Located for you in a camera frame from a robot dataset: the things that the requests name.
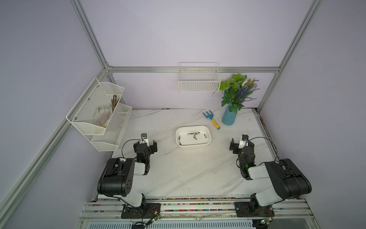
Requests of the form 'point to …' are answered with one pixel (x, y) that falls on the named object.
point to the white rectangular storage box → (193, 136)
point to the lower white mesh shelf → (110, 140)
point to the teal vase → (228, 118)
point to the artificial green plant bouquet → (237, 90)
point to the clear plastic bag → (102, 114)
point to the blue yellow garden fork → (210, 116)
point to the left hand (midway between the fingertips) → (146, 142)
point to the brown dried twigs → (114, 102)
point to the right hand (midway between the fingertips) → (240, 141)
